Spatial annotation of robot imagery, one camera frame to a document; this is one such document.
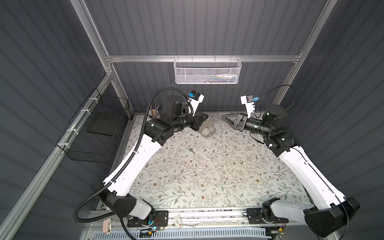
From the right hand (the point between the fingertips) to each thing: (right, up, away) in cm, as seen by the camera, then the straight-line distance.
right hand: (225, 119), depth 62 cm
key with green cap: (-17, -19, +37) cm, 45 cm away
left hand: (-7, +2, +2) cm, 7 cm away
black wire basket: (-63, -8, +10) cm, 65 cm away
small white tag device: (-21, -50, +10) cm, 55 cm away
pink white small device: (-54, -50, +7) cm, 74 cm away
